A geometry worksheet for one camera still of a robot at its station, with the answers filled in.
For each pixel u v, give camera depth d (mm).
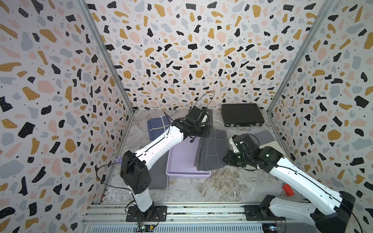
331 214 395
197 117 620
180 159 1026
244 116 1182
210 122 1130
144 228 703
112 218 737
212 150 769
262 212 661
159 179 853
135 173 433
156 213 731
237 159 632
